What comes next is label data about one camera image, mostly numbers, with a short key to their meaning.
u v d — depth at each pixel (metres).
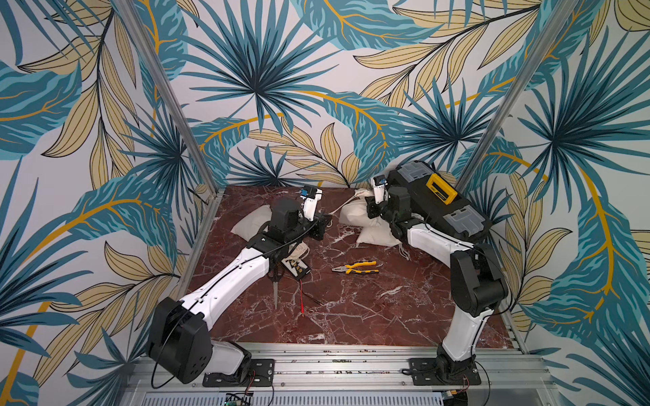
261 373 0.73
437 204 0.94
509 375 0.76
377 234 0.98
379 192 0.82
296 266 0.94
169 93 0.84
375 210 0.84
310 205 0.69
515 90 0.84
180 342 0.40
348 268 0.95
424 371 0.72
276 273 0.93
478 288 0.50
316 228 0.68
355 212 0.93
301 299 0.87
